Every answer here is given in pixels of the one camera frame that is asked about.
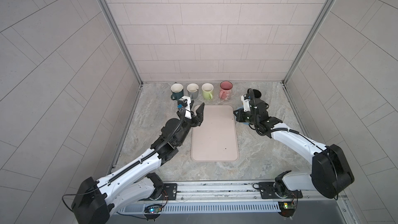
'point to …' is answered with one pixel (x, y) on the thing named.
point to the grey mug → (193, 90)
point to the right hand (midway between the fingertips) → (233, 111)
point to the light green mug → (207, 89)
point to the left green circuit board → (152, 211)
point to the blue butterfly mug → (246, 123)
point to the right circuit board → (287, 208)
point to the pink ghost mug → (225, 86)
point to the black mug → (257, 94)
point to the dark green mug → (177, 90)
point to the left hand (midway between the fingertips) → (202, 101)
